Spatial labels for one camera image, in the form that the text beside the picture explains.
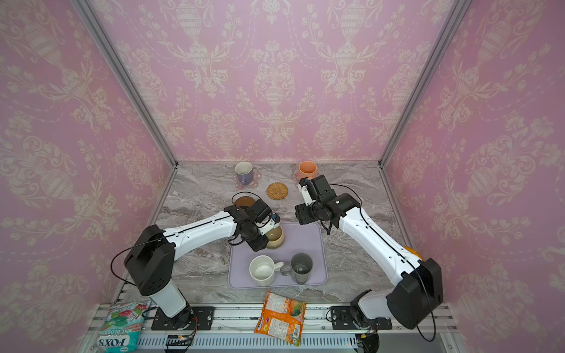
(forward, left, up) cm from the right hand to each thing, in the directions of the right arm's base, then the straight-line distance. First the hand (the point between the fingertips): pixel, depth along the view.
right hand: (305, 211), depth 80 cm
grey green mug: (-15, +3, -16) cm, 22 cm away
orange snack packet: (-31, +10, -17) cm, 36 cm away
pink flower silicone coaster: (+29, +23, -18) cm, 42 cm away
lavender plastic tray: (-3, +2, -16) cm, 17 cm away
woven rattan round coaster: (+24, +11, -18) cm, 32 cm away
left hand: (-6, +17, -13) cm, 22 cm away
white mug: (-14, +17, -17) cm, 28 cm away
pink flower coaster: (+33, +1, -19) cm, 38 cm away
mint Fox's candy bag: (-31, +62, -15) cm, 71 cm away
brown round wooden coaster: (+19, +26, -18) cm, 37 cm away
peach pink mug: (+34, -5, -13) cm, 37 cm away
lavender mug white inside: (+30, +26, -10) cm, 41 cm away
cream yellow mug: (-5, +11, -11) cm, 16 cm away
